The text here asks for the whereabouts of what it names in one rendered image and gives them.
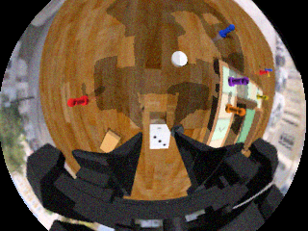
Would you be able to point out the yellow game pawn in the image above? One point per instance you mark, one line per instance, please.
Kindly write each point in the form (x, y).
(259, 96)

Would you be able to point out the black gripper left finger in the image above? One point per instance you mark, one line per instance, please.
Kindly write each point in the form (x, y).
(120, 163)

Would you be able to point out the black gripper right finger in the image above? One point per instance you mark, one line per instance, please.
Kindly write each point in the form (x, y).
(200, 160)

